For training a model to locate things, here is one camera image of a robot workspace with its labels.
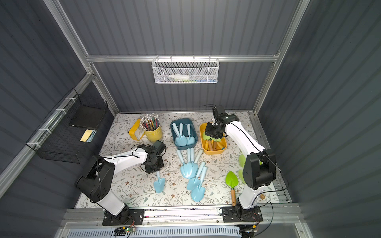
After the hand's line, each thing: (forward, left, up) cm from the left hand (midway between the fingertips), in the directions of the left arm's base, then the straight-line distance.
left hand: (161, 170), depth 89 cm
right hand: (+15, -28, +16) cm, 35 cm away
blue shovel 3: (+21, -18, +1) cm, 27 cm away
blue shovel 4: (+30, -11, +3) cm, 32 cm away
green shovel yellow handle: (+15, -37, +3) cm, 40 cm away
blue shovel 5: (-14, -22, -1) cm, 26 cm away
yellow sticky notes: (+9, +36, +24) cm, 44 cm away
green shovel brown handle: (+14, -31, +4) cm, 34 cm away
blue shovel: (-8, 0, -1) cm, 8 cm away
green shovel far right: (+6, -51, 0) cm, 51 cm away
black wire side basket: (+3, +45, +28) cm, 54 cm away
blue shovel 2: (+21, -11, +1) cm, 23 cm away
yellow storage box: (+27, -26, +5) cm, 38 cm away
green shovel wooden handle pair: (+21, -28, +4) cm, 35 cm away
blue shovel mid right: (-8, -20, 0) cm, 21 cm away
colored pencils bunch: (+26, +8, +15) cm, 31 cm away
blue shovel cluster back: (+10, -18, +2) cm, 20 cm away
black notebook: (+18, +37, +29) cm, 50 cm away
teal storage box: (+36, -14, +3) cm, 39 cm away
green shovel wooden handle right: (-7, -41, +1) cm, 42 cm away
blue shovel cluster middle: (+1, -15, +1) cm, 15 cm away
